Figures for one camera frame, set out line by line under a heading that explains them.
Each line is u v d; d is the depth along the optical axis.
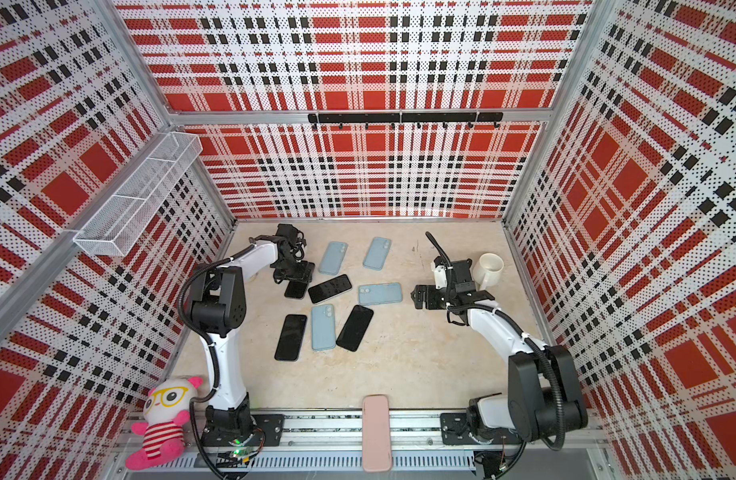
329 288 1.04
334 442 0.73
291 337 0.91
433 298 0.78
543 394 0.42
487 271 0.96
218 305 0.57
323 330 0.91
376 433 0.72
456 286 0.68
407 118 0.89
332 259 1.08
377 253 1.12
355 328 0.91
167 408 0.72
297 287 1.01
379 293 1.03
